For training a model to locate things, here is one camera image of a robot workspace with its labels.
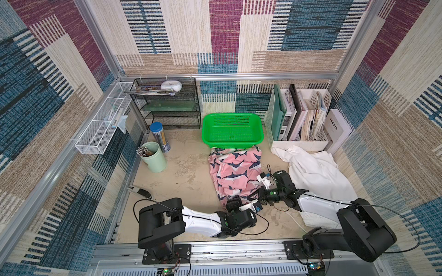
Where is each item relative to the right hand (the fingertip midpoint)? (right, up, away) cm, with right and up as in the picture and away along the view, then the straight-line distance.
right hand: (248, 196), depth 83 cm
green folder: (+16, +40, +4) cm, 43 cm away
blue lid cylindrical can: (-47, +32, +11) cm, 58 cm away
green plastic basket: (-6, +34, +36) cm, 50 cm away
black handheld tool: (-53, +1, +4) cm, 53 cm away
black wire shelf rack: (-42, +51, +25) cm, 71 cm away
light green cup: (-48, +15, +11) cm, 52 cm away
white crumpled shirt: (+40, +9, +13) cm, 43 cm away
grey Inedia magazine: (+50, +33, +11) cm, 61 cm away
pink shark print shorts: (-5, +10, +14) cm, 18 cm away
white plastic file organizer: (+26, +38, +9) cm, 47 cm away
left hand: (-4, -2, +1) cm, 5 cm away
